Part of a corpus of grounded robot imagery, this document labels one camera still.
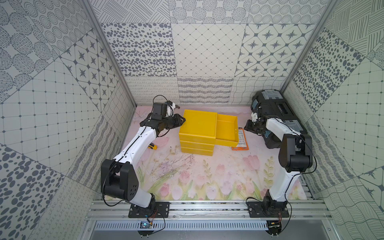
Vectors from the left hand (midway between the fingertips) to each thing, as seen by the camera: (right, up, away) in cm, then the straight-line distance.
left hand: (183, 118), depth 83 cm
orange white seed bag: (+38, -18, +15) cm, 45 cm away
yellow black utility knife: (-21, -18, +12) cm, 31 cm away
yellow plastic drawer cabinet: (+8, -8, -7) cm, 14 cm away
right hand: (+42, -8, +15) cm, 45 cm away
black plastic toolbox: (+59, +10, +16) cm, 62 cm away
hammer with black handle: (-8, +9, +36) cm, 38 cm away
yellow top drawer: (+26, -7, +2) cm, 27 cm away
